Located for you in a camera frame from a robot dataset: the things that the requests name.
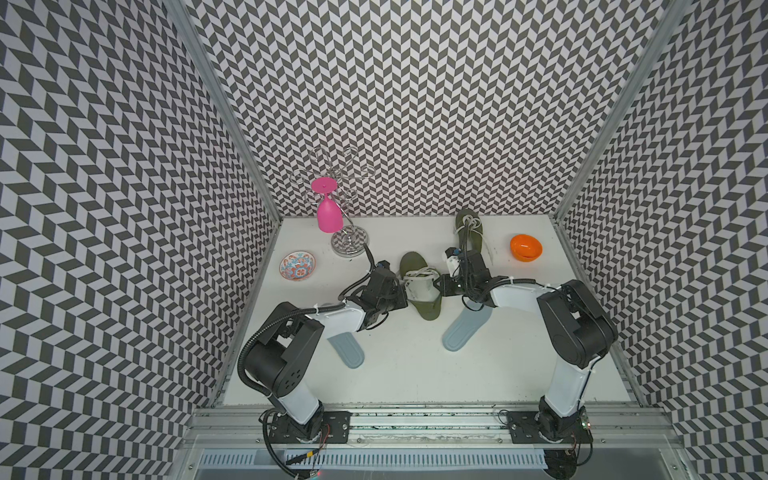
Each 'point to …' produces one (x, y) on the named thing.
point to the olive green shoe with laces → (421, 285)
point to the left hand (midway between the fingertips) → (406, 295)
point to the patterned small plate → (298, 265)
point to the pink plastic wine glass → (330, 212)
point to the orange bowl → (525, 248)
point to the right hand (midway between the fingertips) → (437, 285)
